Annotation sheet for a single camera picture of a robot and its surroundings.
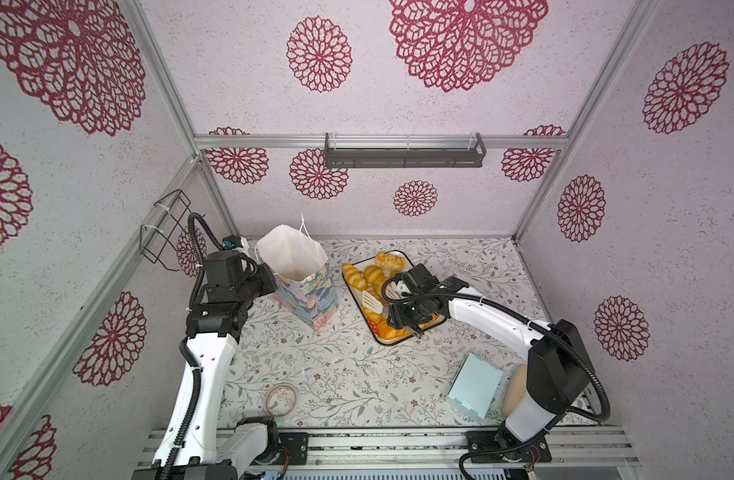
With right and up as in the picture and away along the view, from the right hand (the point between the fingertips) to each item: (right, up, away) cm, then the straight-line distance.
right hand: (395, 315), depth 86 cm
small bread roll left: (-12, +10, +18) cm, 24 cm away
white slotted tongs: (-6, +3, +2) cm, 7 cm away
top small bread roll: (+1, +15, +23) cm, 27 cm away
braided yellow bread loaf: (-2, -6, +4) cm, 7 cm away
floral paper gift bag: (-24, +10, -10) cm, 28 cm away
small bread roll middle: (-6, +11, +18) cm, 22 cm away
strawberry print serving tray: (-12, +4, +17) cm, 21 cm away
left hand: (-33, +12, -11) cm, 37 cm away
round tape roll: (-31, -23, -4) cm, 39 cm away
